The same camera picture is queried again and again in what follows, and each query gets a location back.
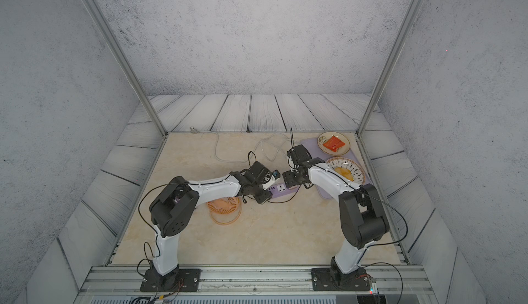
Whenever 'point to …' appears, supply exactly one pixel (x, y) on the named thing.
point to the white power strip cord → (196, 131)
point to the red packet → (334, 143)
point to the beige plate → (324, 137)
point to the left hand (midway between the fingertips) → (270, 193)
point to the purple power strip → (281, 189)
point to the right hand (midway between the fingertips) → (294, 178)
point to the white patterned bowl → (348, 168)
